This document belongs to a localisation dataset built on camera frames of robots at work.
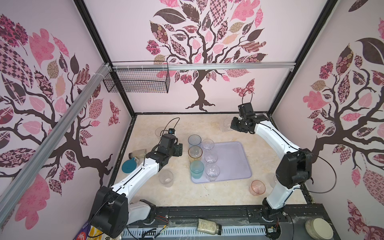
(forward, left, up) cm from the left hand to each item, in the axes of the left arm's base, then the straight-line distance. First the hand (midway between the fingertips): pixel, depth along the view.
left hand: (175, 146), depth 86 cm
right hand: (+13, -35, +6) cm, 38 cm away
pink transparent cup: (-20, -46, -11) cm, 52 cm away
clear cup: (-15, +6, -11) cm, 19 cm away
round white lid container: (-39, -67, -5) cm, 78 cm away
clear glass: (+7, -20, -9) cm, 23 cm away
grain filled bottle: (-39, -18, -7) cm, 43 cm away
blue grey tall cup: (+7, -11, -3) cm, 13 cm away
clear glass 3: (-11, -22, -11) cm, 27 cm away
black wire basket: (+40, +26, +21) cm, 52 cm away
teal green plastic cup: (-9, -12, -11) cm, 19 cm away
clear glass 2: (-4, -21, -6) cm, 22 cm away
